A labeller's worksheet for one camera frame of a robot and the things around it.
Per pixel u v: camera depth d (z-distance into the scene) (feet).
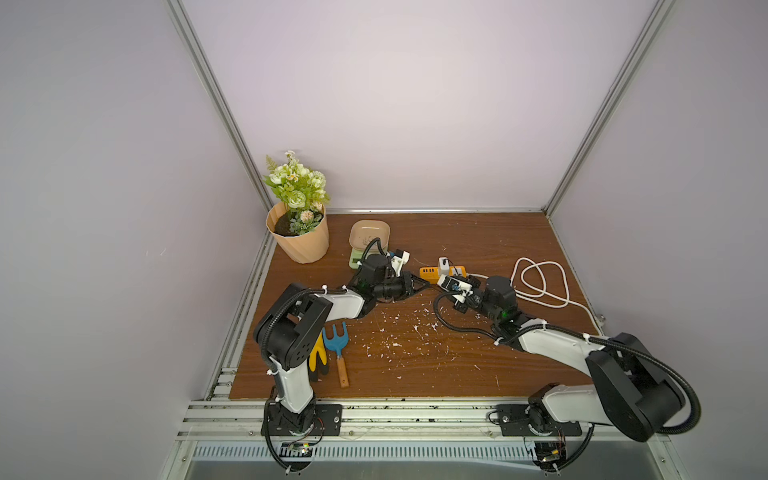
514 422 2.36
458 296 2.35
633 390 1.38
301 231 3.01
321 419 2.40
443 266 3.11
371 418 2.48
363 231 3.53
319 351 2.73
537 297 3.12
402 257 2.80
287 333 1.60
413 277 2.72
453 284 2.31
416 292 2.69
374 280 2.44
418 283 2.79
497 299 2.17
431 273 3.28
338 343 2.80
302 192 2.95
